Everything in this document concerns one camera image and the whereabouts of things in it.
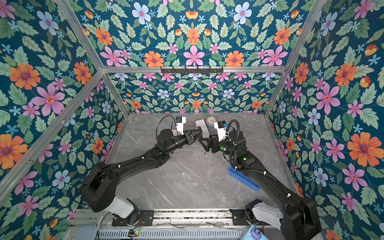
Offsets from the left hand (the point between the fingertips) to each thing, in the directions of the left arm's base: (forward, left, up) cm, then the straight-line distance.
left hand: (202, 128), depth 72 cm
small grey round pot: (+27, -8, -27) cm, 39 cm away
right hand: (-3, -1, -4) cm, 5 cm away
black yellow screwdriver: (0, +2, -3) cm, 3 cm away
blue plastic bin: (-16, -21, -26) cm, 37 cm away
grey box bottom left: (-36, +55, -26) cm, 71 cm away
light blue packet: (-42, -20, -24) cm, 52 cm away
